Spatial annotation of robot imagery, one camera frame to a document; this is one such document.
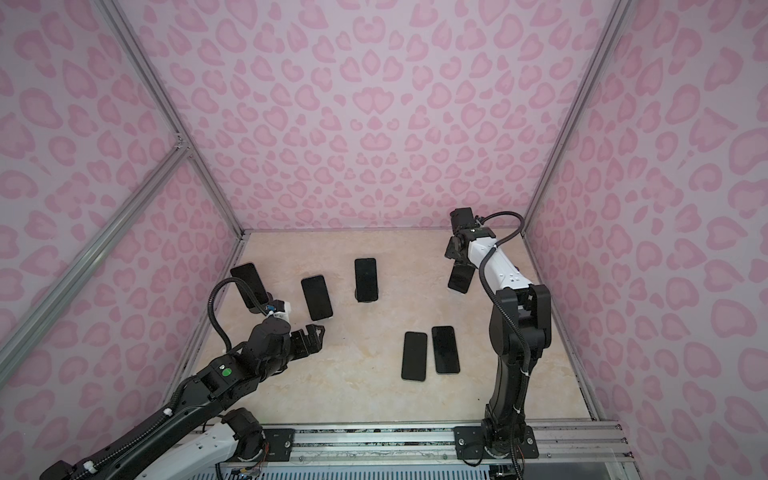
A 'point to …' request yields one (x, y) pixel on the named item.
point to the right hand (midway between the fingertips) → (467, 252)
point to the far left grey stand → (270, 299)
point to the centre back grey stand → (355, 295)
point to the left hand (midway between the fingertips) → (314, 328)
